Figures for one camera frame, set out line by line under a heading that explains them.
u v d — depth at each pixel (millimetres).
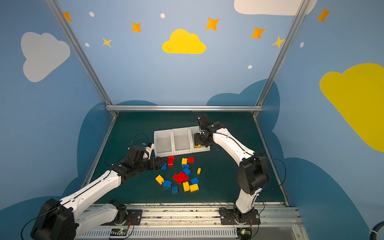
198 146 800
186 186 826
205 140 662
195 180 863
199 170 890
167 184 840
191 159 952
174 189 820
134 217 736
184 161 926
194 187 829
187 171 885
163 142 1036
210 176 882
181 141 1036
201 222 736
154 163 733
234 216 741
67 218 390
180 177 861
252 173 467
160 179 841
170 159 928
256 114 1233
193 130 1028
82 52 848
